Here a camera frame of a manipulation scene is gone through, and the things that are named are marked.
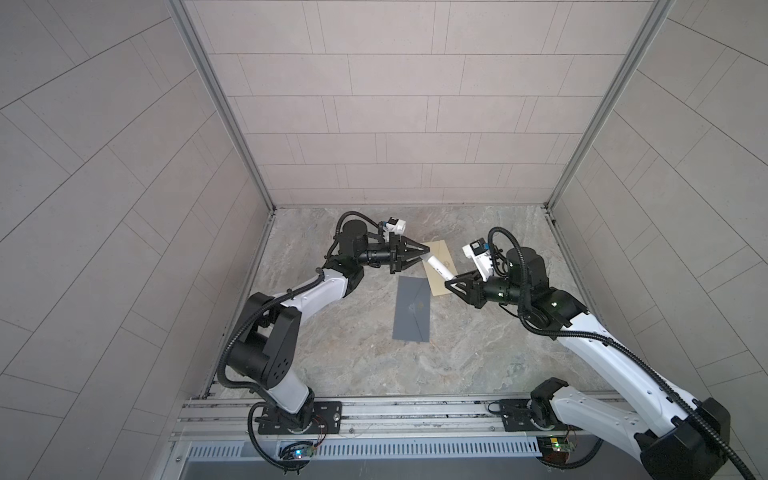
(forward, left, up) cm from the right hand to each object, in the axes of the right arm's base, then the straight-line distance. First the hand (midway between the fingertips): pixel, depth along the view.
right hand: (448, 286), depth 70 cm
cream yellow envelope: (+25, -3, -20) cm, 32 cm away
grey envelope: (+2, +9, -21) cm, 23 cm away
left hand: (+5, +4, +5) cm, 8 cm away
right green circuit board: (-31, -22, -23) cm, 44 cm away
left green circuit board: (-28, +37, -18) cm, 49 cm away
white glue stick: (+4, +2, +3) cm, 5 cm away
